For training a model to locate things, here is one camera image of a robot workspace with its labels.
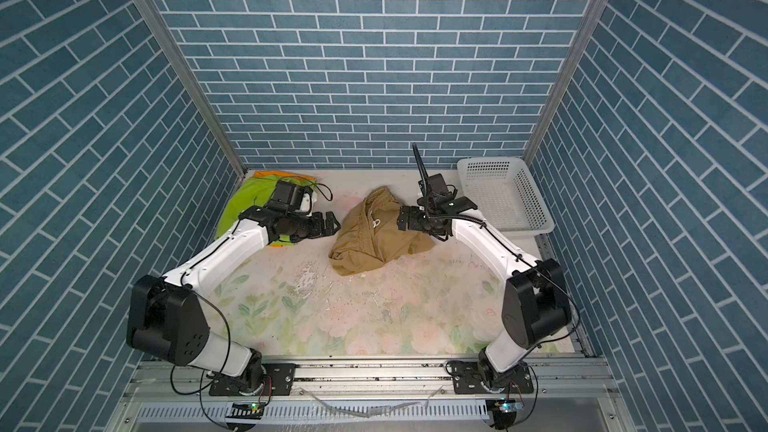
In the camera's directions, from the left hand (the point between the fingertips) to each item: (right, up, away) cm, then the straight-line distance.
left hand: (328, 226), depth 86 cm
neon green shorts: (-32, +10, +19) cm, 39 cm away
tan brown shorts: (+10, -4, +10) cm, 15 cm away
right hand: (+23, +2, +1) cm, 23 cm away
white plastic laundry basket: (+63, +10, +29) cm, 70 cm away
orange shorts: (-32, +18, +31) cm, 48 cm away
